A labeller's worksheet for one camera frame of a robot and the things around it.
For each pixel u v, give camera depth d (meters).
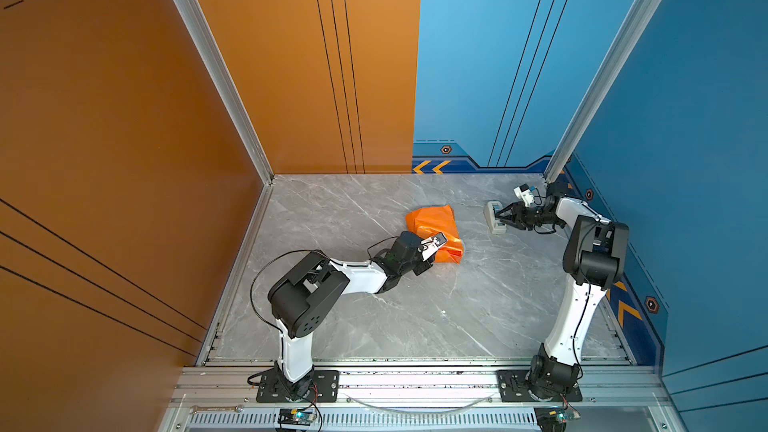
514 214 0.92
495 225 1.02
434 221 0.97
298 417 0.71
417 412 0.70
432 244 0.78
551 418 0.70
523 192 0.97
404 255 0.72
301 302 0.50
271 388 0.72
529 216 0.91
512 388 0.72
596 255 0.60
